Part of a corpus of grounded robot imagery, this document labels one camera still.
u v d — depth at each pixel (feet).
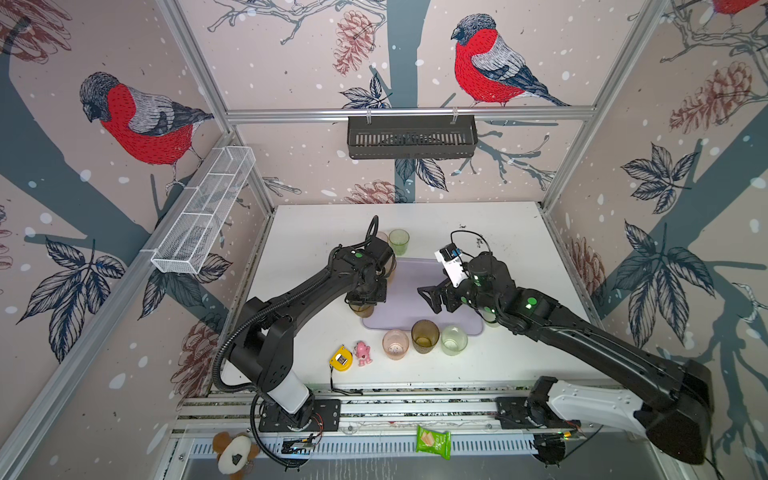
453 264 2.07
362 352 2.69
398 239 3.36
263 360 1.43
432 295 2.09
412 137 3.42
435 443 2.25
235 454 2.18
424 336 2.83
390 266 2.34
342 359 2.67
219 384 1.34
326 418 2.40
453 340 2.79
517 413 2.39
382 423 2.39
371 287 2.34
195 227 2.44
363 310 2.69
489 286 1.76
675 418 1.26
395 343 2.78
